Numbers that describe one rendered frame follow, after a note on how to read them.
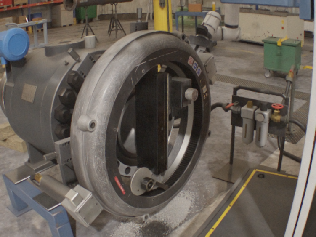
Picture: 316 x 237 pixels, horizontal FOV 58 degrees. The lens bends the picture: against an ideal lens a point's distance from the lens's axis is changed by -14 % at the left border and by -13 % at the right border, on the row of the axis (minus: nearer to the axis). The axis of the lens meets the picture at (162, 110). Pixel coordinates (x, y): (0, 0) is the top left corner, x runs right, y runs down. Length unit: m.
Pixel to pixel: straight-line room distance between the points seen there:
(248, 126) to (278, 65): 2.58
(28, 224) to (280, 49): 3.71
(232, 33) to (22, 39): 1.16
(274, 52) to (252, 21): 3.21
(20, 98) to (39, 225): 0.71
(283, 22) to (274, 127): 5.21
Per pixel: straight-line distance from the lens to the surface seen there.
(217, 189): 1.98
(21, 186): 1.71
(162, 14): 4.85
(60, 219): 1.49
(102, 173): 1.06
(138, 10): 1.26
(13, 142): 2.74
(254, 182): 1.46
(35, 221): 1.86
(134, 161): 1.36
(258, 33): 7.50
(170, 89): 1.18
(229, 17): 1.87
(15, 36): 1.58
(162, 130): 1.20
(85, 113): 1.00
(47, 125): 1.36
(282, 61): 4.44
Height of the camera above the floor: 1.10
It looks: 20 degrees down
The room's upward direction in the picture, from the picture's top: 2 degrees counter-clockwise
